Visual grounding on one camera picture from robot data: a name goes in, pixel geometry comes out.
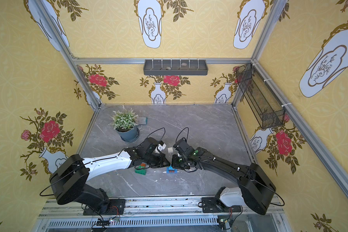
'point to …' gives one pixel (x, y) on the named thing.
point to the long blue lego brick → (169, 171)
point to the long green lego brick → (140, 171)
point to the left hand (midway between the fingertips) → (171, 167)
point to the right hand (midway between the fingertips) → (172, 169)
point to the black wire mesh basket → (266, 107)
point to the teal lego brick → (171, 168)
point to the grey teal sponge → (143, 120)
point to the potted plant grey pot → (125, 124)
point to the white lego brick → (170, 150)
